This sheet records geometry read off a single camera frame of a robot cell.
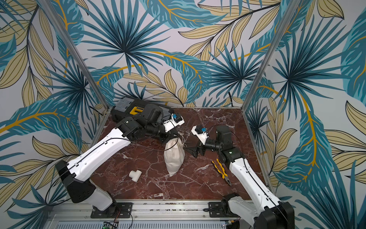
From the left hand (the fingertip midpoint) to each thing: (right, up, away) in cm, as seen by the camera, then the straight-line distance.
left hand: (176, 136), depth 69 cm
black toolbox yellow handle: (-35, +17, +27) cm, 47 cm away
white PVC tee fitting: (-24, -24, +13) cm, 37 cm away
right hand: (+2, -5, +2) cm, 6 cm away
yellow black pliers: (+28, -25, +16) cm, 40 cm away
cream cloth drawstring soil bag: (-1, -12, +4) cm, 12 cm away
